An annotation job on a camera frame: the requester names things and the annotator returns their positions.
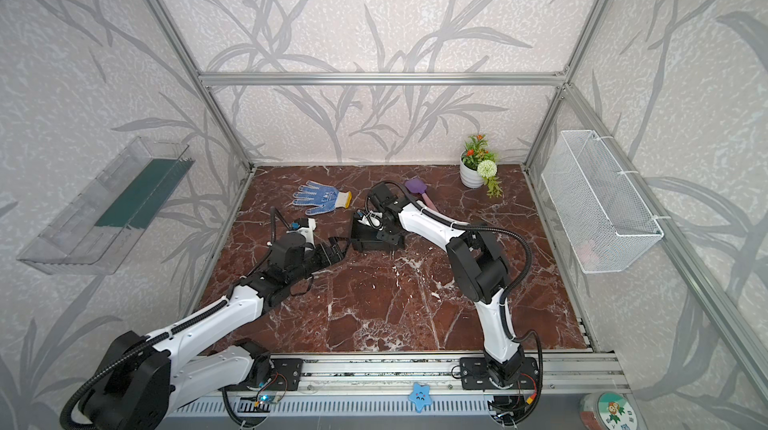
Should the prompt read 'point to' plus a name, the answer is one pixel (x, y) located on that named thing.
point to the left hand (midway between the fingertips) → (345, 237)
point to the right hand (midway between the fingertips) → (391, 219)
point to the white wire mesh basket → (600, 222)
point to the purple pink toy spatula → (419, 186)
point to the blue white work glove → (325, 198)
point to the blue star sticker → (420, 396)
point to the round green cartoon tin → (608, 411)
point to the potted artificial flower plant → (478, 166)
